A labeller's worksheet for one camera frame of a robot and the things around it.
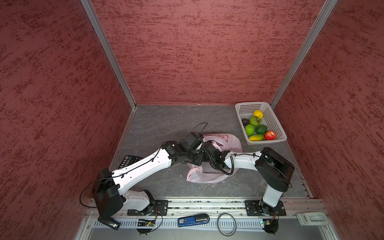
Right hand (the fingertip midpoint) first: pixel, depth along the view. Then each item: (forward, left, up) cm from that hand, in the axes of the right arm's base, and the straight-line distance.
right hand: (200, 156), depth 91 cm
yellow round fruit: (+32, -45, +4) cm, 55 cm away
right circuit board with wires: (-36, -33, -3) cm, 49 cm away
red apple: (+11, -46, +5) cm, 48 cm away
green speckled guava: (+23, -40, +5) cm, 47 cm away
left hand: (-9, +1, +13) cm, 16 cm away
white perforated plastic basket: (+36, -37, +2) cm, 52 cm away
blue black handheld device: (-33, +3, +4) cm, 33 cm away
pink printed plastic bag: (-12, -3, +5) cm, 14 cm away
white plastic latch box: (-34, -53, -1) cm, 63 cm away
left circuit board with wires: (-34, +29, -4) cm, 45 cm away
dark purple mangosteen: (+23, -33, +5) cm, 41 cm away
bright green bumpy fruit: (+16, -34, +5) cm, 38 cm away
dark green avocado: (+17, -43, +4) cm, 46 cm away
